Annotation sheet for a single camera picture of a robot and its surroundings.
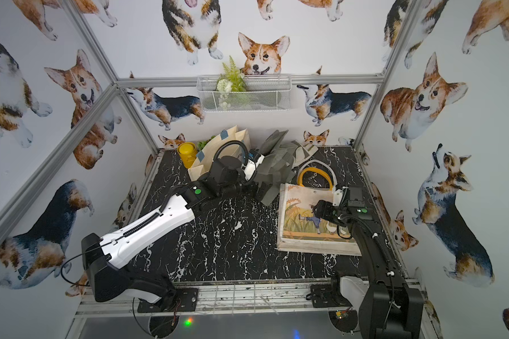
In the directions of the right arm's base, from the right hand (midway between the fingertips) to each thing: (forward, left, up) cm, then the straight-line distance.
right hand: (321, 209), depth 83 cm
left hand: (+4, +22, +18) cm, 29 cm away
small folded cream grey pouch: (+40, +2, -10) cm, 42 cm away
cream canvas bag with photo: (-12, -4, -10) cm, 16 cm away
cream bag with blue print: (+21, +48, +9) cm, 53 cm away
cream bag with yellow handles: (0, +9, -9) cm, 13 cm away
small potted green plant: (+34, +54, +4) cm, 64 cm away
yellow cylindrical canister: (+34, +62, -1) cm, 70 cm away
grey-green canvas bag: (+19, +17, +2) cm, 26 cm away
